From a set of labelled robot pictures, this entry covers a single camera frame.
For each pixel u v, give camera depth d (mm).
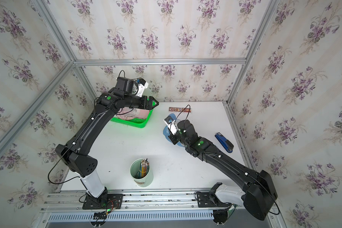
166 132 840
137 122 961
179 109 1144
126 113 637
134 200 748
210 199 656
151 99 652
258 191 383
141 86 661
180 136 593
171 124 623
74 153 431
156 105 708
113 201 722
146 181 771
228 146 882
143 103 650
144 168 700
